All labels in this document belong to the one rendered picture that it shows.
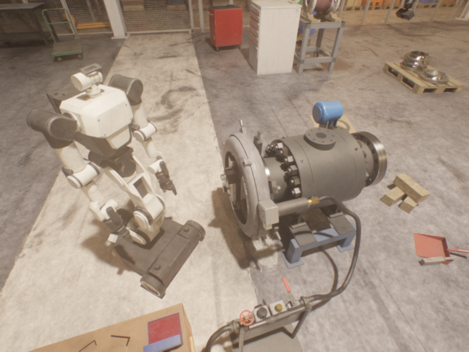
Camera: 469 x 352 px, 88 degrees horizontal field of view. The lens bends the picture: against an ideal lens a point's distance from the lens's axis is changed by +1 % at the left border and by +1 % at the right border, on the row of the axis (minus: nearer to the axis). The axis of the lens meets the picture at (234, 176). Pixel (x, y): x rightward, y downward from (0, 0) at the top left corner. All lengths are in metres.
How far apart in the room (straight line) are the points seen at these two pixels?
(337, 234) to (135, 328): 1.49
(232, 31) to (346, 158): 5.41
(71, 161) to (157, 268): 0.95
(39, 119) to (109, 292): 1.38
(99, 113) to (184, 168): 1.76
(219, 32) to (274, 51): 1.81
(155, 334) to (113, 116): 1.08
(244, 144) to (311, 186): 0.52
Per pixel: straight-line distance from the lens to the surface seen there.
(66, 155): 1.32
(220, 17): 6.62
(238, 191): 1.84
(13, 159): 4.00
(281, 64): 5.47
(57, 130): 1.24
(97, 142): 1.35
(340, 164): 1.78
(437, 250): 2.75
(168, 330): 1.48
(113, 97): 1.34
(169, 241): 2.07
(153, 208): 1.65
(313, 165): 1.68
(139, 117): 1.53
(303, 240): 1.97
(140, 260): 2.05
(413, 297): 2.39
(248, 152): 1.48
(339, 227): 2.13
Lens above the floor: 1.87
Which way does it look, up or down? 43 degrees down
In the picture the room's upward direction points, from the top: straight up
